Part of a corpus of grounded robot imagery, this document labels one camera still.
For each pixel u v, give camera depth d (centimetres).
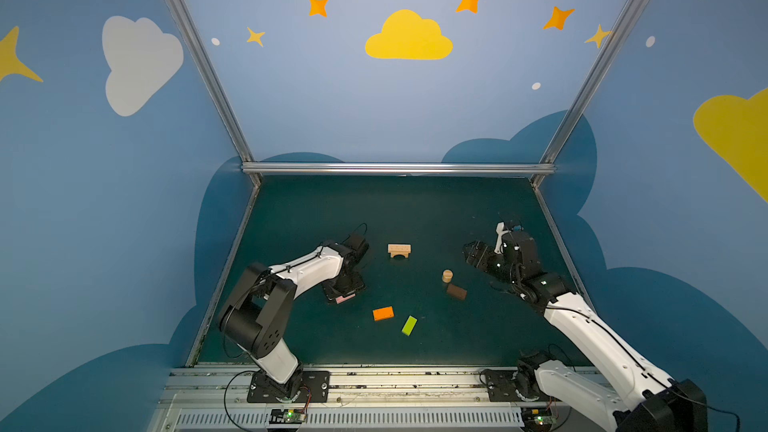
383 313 86
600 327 48
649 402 41
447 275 93
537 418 72
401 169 127
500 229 75
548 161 116
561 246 107
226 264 104
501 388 75
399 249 96
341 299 86
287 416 70
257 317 45
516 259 62
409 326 84
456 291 91
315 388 74
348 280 78
